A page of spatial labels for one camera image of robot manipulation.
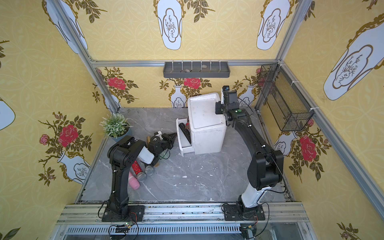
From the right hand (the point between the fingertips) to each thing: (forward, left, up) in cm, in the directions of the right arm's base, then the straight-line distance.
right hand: (215, 105), depth 87 cm
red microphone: (+3, +18, -22) cm, 28 cm away
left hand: (-7, +24, -18) cm, 31 cm away
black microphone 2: (-32, +37, -21) cm, 53 cm away
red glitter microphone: (-36, +40, -21) cm, 58 cm away
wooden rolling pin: (-9, +44, -24) cm, 51 cm away
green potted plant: (-11, +58, -7) cm, 60 cm away
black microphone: (-2, +20, -21) cm, 29 cm away
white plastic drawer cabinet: (-17, +4, -1) cm, 17 cm away
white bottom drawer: (-14, +18, -24) cm, 32 cm away
